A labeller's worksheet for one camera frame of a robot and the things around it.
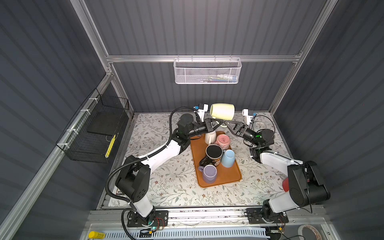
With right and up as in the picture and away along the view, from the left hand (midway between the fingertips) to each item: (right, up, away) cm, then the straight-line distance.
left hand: (224, 122), depth 71 cm
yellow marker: (-58, -48, -8) cm, 76 cm away
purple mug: (-6, -28, +10) cm, 30 cm away
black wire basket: (-67, -6, +2) cm, 67 cm away
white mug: (-4, -9, +25) cm, 27 cm away
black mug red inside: (-4, -19, +13) cm, 23 cm away
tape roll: (+35, -52, -2) cm, 62 cm away
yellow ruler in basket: (-54, -11, -2) cm, 55 cm away
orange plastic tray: (+3, -31, +17) cm, 35 cm away
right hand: (+1, -2, +1) cm, 2 cm away
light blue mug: (+5, -20, +14) cm, 25 cm away
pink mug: (+4, -11, +20) cm, 23 cm away
